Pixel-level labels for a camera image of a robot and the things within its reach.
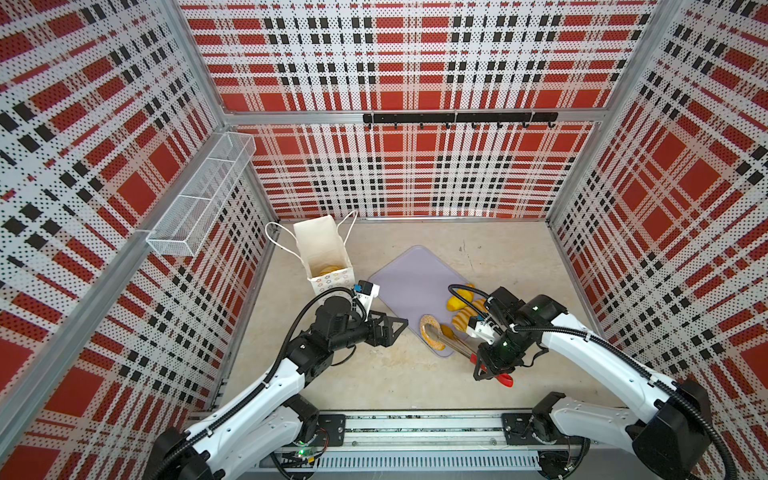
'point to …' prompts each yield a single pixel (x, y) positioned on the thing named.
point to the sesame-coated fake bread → (430, 319)
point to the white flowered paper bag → (323, 251)
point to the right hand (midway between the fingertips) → (484, 379)
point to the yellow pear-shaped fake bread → (454, 304)
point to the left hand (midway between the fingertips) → (396, 325)
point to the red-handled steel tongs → (437, 334)
